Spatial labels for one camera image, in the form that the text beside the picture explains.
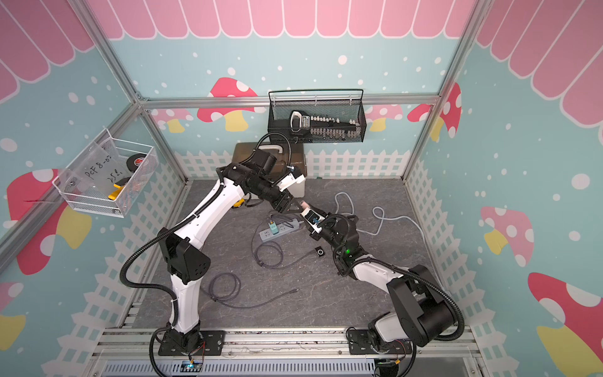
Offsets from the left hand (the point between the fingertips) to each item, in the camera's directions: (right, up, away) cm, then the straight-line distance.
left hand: (295, 208), depth 79 cm
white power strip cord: (+36, -5, +26) cm, 45 cm away
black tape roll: (-55, +16, 0) cm, 57 cm away
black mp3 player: (+9, -18, +15) cm, 25 cm away
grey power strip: (-13, -12, +17) cm, 25 cm away
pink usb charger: (+3, +1, -1) cm, 3 cm away
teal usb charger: (-9, -9, +15) cm, 20 cm away
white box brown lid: (-4, +22, +20) cm, 31 cm away
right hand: (+4, 0, +2) cm, 5 cm away
